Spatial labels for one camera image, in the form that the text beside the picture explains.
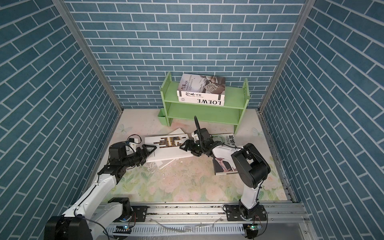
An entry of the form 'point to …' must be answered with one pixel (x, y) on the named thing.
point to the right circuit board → (254, 226)
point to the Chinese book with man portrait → (223, 161)
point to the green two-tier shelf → (236, 99)
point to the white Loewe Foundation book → (211, 98)
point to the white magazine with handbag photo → (162, 164)
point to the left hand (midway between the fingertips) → (155, 150)
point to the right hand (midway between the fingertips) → (182, 148)
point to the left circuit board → (122, 229)
